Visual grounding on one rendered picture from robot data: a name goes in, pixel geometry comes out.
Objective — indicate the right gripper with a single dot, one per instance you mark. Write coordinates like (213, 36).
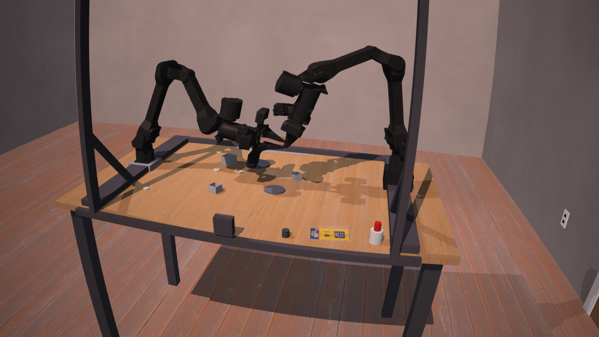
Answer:
(294, 127)

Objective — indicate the white cylinder with red cap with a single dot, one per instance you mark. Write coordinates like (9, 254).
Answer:
(376, 234)

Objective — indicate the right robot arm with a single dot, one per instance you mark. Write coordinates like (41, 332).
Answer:
(394, 70)

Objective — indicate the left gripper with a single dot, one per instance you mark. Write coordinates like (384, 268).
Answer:
(261, 130)

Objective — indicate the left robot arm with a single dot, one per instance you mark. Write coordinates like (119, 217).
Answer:
(209, 121)

